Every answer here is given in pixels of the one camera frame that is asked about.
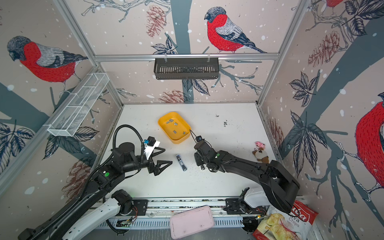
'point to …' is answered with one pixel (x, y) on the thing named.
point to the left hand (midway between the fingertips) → (166, 157)
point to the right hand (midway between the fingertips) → (196, 156)
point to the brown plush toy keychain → (260, 154)
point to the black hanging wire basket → (186, 68)
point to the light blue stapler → (184, 168)
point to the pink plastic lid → (191, 222)
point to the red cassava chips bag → (277, 225)
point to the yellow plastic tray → (175, 127)
